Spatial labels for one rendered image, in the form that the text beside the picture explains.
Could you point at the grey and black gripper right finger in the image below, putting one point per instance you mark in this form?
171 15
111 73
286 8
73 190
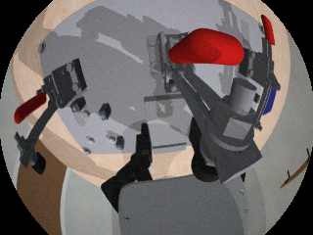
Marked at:
195 136

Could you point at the blue rectangular block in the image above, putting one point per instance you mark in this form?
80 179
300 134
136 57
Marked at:
270 102

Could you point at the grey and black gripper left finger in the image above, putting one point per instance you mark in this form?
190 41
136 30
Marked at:
138 168

